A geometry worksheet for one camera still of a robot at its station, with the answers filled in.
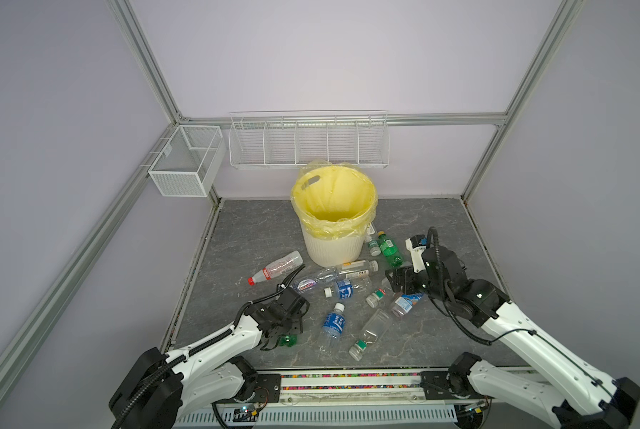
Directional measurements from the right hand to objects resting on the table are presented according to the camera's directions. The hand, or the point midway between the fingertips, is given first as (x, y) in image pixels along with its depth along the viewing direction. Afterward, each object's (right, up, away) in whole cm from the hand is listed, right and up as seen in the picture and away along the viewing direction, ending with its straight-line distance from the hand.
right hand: (399, 271), depth 75 cm
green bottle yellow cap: (+2, +4, +23) cm, 23 cm away
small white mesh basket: (-74, +37, +27) cm, 87 cm away
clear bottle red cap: (-38, -2, +19) cm, 43 cm away
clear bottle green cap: (-3, +5, +26) cm, 27 cm away
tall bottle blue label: (-19, -17, +4) cm, 26 cm away
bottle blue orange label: (+4, -11, +8) cm, 14 cm away
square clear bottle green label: (-6, -19, +5) cm, 21 cm away
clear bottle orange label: (-9, -3, +22) cm, 24 cm away
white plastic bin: (-18, +2, +30) cm, 35 cm away
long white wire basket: (-35, +45, +23) cm, 62 cm away
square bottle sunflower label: (-5, -11, +13) cm, 17 cm away
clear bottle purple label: (-22, -5, +17) cm, 28 cm away
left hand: (-32, -19, +9) cm, 38 cm away
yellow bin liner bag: (-18, +23, +26) cm, 39 cm away
